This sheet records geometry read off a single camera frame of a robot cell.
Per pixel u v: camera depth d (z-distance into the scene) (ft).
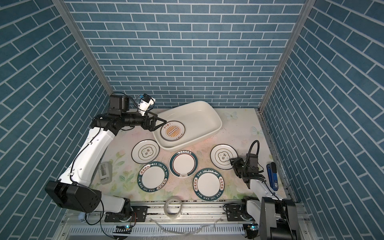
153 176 2.89
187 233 2.27
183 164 3.02
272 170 2.79
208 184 2.73
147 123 2.03
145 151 3.16
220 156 3.09
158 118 2.18
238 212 2.42
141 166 2.97
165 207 2.42
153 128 2.05
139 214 2.42
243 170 2.27
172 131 3.45
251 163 2.28
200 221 2.41
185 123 3.53
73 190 1.26
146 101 2.03
